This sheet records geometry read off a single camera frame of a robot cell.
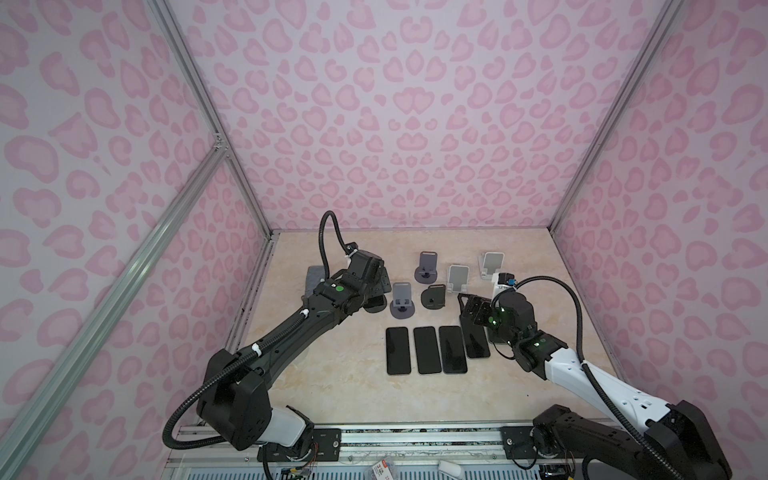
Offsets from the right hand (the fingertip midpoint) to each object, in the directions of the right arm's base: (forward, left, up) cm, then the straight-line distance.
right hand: (469, 297), depth 82 cm
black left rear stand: (+7, +28, -16) cm, 33 cm away
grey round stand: (+4, +19, -13) cm, 23 cm away
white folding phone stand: (+14, 0, -11) cm, 18 cm away
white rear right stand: (+21, -12, -12) cm, 27 cm away
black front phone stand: (+8, +8, -13) cm, 17 cm away
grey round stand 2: (+18, +10, -13) cm, 24 cm away
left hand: (+5, +27, +3) cm, 27 cm away
